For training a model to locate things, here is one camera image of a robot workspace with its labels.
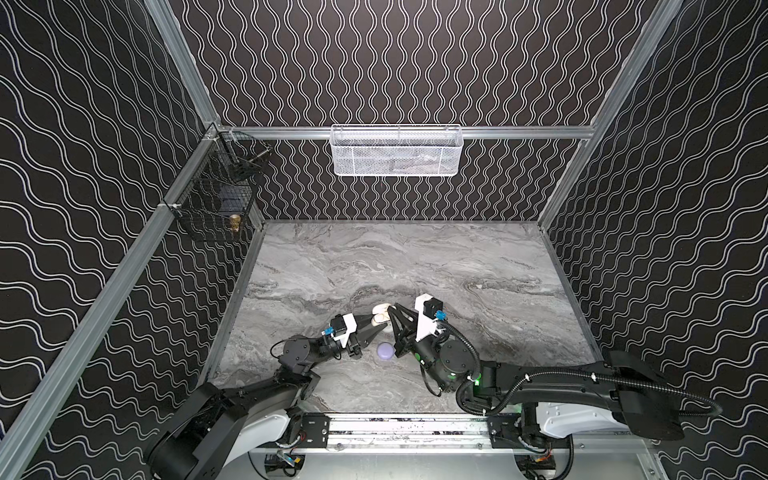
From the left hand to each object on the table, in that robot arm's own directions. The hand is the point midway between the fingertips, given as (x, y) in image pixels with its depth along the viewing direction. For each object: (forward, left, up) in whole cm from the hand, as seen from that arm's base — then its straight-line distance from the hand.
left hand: (388, 322), depth 67 cm
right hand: (+2, -1, +1) cm, 3 cm away
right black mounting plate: (-15, -30, -26) cm, 42 cm away
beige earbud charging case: (+1, +2, +1) cm, 2 cm away
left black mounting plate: (-18, +18, -23) cm, 34 cm away
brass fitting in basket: (+27, +44, +5) cm, 52 cm away
